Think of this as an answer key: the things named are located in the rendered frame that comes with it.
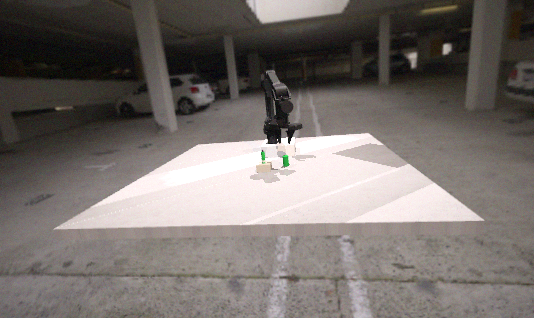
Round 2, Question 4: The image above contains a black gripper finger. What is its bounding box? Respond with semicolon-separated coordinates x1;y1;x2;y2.
271;129;281;144
286;130;296;144

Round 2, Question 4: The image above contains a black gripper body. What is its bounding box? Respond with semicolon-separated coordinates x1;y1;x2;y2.
265;113;302;131

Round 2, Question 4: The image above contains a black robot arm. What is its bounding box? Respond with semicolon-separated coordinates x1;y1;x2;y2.
259;70;293;144

